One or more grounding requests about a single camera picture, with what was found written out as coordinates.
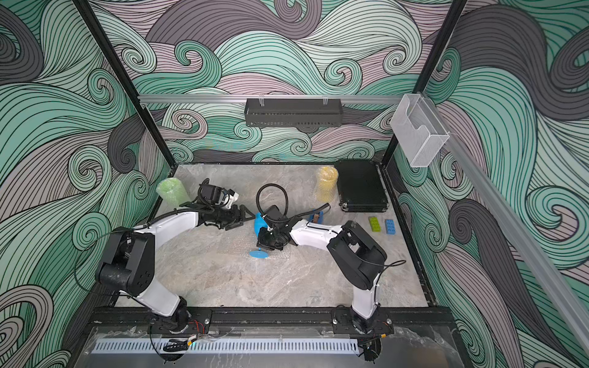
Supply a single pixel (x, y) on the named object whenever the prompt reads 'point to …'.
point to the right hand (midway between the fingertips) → (254, 247)
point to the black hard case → (360, 187)
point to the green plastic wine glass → (172, 192)
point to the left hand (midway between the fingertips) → (249, 217)
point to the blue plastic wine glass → (258, 223)
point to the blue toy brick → (390, 226)
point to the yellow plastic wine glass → (327, 183)
